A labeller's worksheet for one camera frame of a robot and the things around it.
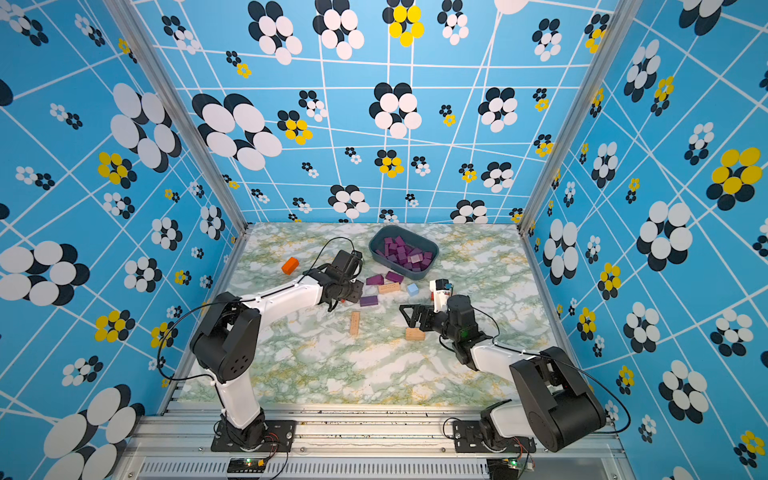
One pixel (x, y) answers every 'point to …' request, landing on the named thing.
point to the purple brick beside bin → (395, 277)
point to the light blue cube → (413, 289)
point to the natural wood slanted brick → (355, 323)
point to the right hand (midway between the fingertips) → (415, 306)
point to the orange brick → (290, 265)
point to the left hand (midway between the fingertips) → (358, 284)
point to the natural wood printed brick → (389, 288)
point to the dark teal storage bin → (404, 252)
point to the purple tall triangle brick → (375, 280)
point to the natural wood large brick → (415, 334)
